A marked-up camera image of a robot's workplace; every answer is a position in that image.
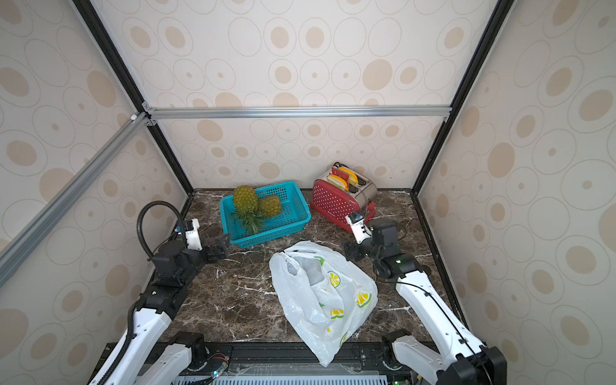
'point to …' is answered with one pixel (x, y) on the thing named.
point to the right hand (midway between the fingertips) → (349, 237)
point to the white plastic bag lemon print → (327, 296)
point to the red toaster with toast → (338, 192)
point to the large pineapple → (245, 201)
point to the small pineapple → (269, 205)
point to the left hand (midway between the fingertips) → (224, 234)
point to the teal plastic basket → (293, 216)
